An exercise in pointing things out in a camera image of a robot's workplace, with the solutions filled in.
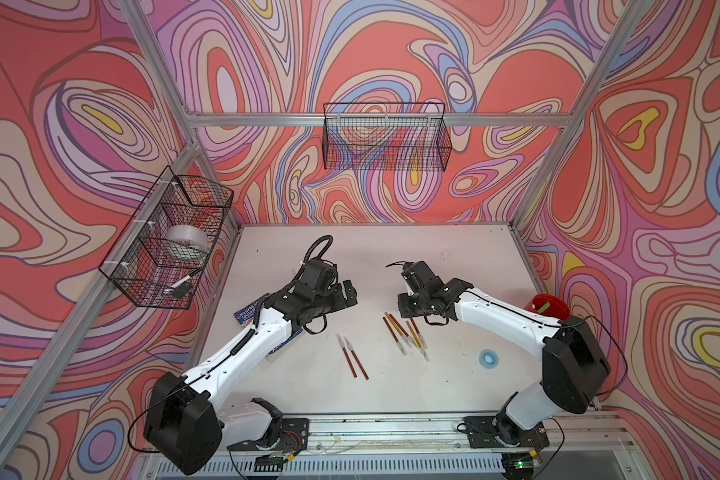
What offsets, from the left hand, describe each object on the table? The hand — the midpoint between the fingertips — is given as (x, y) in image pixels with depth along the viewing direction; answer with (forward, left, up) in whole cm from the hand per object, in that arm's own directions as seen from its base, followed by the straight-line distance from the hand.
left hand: (348, 297), depth 81 cm
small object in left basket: (-3, +41, +9) cm, 42 cm away
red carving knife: (-12, -3, -16) cm, 20 cm away
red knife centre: (-4, -17, -16) cm, 24 cm away
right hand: (-1, -16, -8) cm, 18 cm away
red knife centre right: (-3, -21, -16) cm, 27 cm away
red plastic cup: (0, -57, -5) cm, 58 cm away
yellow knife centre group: (-2, -15, -15) cm, 22 cm away
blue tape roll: (-11, -41, -16) cm, 45 cm away
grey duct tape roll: (+8, +40, +16) cm, 44 cm away
